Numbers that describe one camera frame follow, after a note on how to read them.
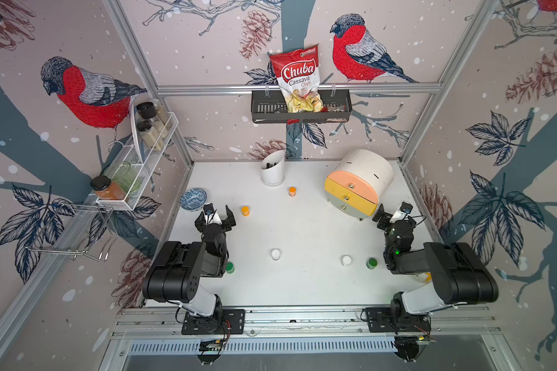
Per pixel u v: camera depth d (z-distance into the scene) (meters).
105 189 0.60
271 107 0.95
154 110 0.83
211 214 0.76
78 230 0.57
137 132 0.76
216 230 0.81
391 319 0.70
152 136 0.77
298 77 0.80
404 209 0.76
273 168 1.01
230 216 0.85
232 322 0.73
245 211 1.00
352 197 0.88
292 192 1.07
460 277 0.44
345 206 0.95
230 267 0.83
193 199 1.04
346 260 0.85
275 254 0.86
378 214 0.83
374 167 0.90
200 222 0.82
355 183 0.84
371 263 0.83
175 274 0.46
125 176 0.66
